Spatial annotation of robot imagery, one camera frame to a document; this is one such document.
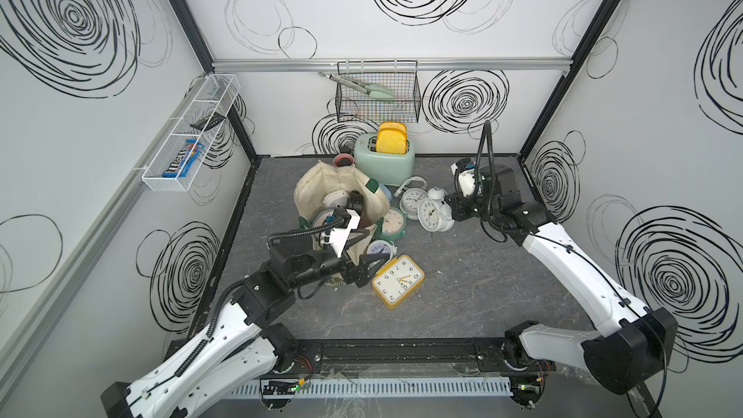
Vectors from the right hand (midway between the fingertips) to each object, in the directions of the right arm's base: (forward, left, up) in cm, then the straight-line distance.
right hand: (451, 196), depth 77 cm
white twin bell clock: (+13, +9, -20) cm, 25 cm away
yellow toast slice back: (+32, +15, -2) cm, 36 cm away
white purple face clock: (-5, +18, -21) cm, 29 cm away
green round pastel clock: (+3, +15, -21) cm, 26 cm away
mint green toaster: (+24, +15, -16) cm, 32 cm away
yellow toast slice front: (+27, +16, -5) cm, 32 cm away
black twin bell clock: (+5, +27, -10) cm, 29 cm away
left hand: (-18, +19, +5) cm, 27 cm away
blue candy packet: (+2, +68, +11) cm, 69 cm away
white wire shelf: (+33, +73, +10) cm, 81 cm away
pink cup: (+27, +33, -14) cm, 45 cm away
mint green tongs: (+34, +22, +11) cm, 42 cm away
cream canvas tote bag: (+13, +38, -13) cm, 43 cm away
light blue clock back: (+17, +17, -21) cm, 32 cm away
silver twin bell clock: (0, +4, -8) cm, 8 cm away
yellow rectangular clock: (-15, +14, -22) cm, 30 cm away
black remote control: (+17, +66, +12) cm, 69 cm away
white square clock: (+10, +33, -15) cm, 38 cm away
